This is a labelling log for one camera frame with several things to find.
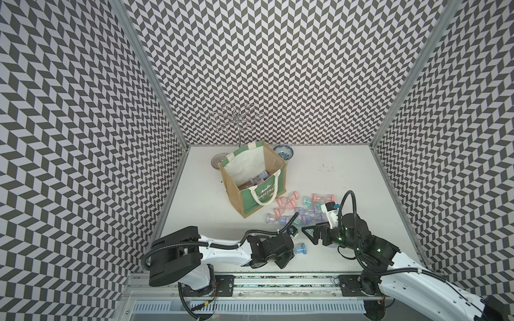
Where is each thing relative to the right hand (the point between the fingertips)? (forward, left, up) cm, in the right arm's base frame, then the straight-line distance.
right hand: (310, 232), depth 76 cm
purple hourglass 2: (+32, +19, -7) cm, 38 cm away
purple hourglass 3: (+12, -4, -8) cm, 15 cm away
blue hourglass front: (-4, +3, -7) cm, 9 cm away
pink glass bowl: (+40, +43, -3) cm, 59 cm away
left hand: (-5, +9, -10) cm, 14 cm away
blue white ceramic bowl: (+49, +7, -7) cm, 50 cm away
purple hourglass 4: (+8, -1, -7) cm, 11 cm away
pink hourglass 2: (+19, +7, -8) cm, 21 cm away
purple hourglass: (+9, +15, -8) cm, 20 cm away
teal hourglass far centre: (+17, -2, -7) cm, 19 cm away
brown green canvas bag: (+31, +24, -6) cm, 40 cm away
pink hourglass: (+19, -8, -8) cm, 22 cm away
